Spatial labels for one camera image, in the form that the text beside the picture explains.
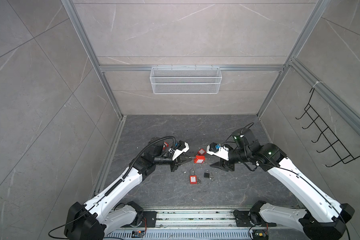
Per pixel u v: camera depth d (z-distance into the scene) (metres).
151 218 0.73
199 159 0.69
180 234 0.70
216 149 0.55
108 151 1.04
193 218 0.75
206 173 0.90
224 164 0.57
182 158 0.63
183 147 0.58
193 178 0.86
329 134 0.67
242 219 0.73
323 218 0.38
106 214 0.42
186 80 1.01
